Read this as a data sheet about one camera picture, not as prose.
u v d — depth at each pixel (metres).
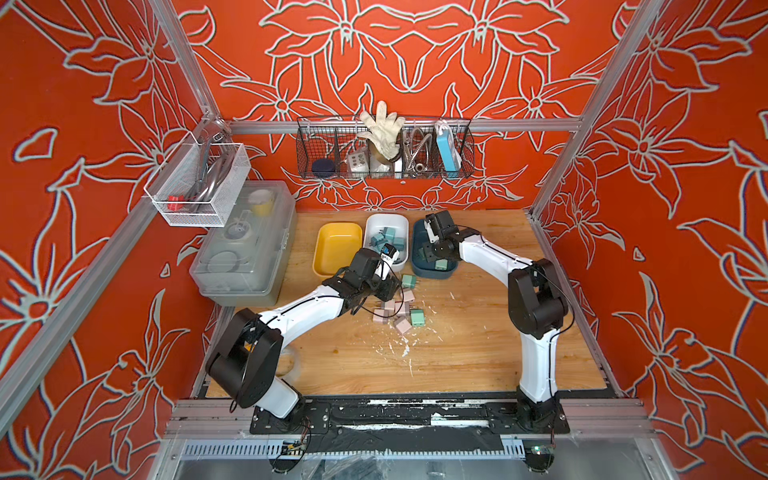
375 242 1.06
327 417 0.73
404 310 0.90
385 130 0.92
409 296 0.95
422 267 0.99
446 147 0.85
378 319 0.88
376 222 1.13
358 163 0.93
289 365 0.81
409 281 0.97
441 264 1.00
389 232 1.11
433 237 0.84
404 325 0.88
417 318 0.89
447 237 0.77
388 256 0.76
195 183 0.77
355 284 0.67
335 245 1.07
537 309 0.53
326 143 0.98
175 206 0.69
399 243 1.08
